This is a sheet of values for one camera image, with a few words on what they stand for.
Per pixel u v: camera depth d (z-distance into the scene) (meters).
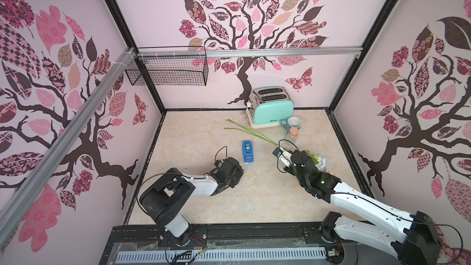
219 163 0.84
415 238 0.39
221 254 0.70
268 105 1.00
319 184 0.57
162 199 0.45
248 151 0.97
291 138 0.98
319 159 0.77
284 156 0.68
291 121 1.02
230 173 0.72
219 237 0.75
